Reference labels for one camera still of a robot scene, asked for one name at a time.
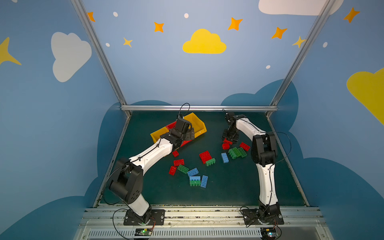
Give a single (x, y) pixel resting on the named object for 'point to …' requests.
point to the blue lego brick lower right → (204, 181)
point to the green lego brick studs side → (232, 153)
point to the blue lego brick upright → (225, 157)
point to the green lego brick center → (210, 162)
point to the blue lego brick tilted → (193, 172)
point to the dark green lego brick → (183, 169)
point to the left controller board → (143, 231)
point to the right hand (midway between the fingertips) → (227, 139)
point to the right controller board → (268, 233)
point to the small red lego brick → (175, 153)
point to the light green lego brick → (236, 152)
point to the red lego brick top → (226, 141)
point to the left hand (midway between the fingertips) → (187, 130)
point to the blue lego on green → (194, 178)
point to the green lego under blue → (195, 182)
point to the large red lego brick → (205, 156)
